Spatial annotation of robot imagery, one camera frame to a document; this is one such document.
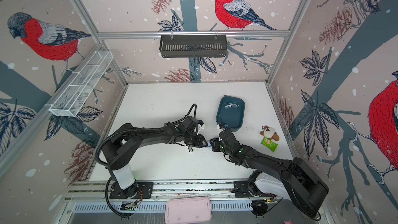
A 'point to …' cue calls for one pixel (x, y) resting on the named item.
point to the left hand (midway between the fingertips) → (206, 146)
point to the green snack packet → (271, 144)
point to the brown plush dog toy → (269, 132)
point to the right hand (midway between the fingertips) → (209, 143)
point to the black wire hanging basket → (193, 45)
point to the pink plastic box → (188, 210)
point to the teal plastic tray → (230, 111)
